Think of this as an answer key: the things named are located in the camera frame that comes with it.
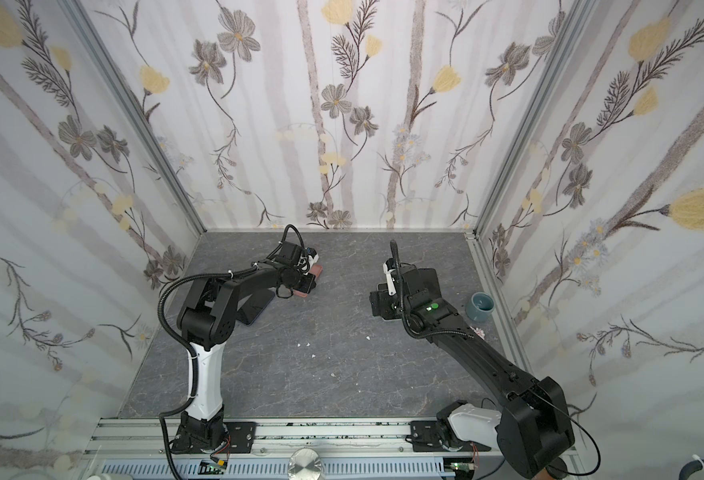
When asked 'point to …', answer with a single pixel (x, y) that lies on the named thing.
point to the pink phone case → (315, 270)
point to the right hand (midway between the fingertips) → (379, 288)
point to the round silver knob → (305, 464)
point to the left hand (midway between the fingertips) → (311, 276)
